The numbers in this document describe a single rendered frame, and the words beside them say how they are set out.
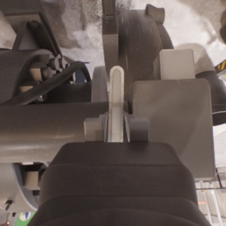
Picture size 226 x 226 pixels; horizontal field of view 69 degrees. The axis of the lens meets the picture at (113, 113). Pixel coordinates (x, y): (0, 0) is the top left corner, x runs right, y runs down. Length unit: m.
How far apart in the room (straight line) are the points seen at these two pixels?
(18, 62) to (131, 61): 0.32
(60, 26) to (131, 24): 0.73
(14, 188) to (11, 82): 0.25
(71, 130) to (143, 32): 0.25
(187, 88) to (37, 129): 0.17
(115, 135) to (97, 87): 0.30
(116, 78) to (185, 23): 0.98
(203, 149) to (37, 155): 0.18
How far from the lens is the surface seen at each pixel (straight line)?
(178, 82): 0.18
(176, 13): 1.06
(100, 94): 0.45
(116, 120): 0.17
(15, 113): 0.22
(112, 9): 0.31
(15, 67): 0.50
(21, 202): 0.53
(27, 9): 0.74
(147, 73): 0.29
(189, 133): 0.18
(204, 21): 1.16
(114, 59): 0.33
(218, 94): 1.41
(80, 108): 0.20
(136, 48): 0.32
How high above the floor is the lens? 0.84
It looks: 26 degrees down
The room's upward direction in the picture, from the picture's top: 178 degrees clockwise
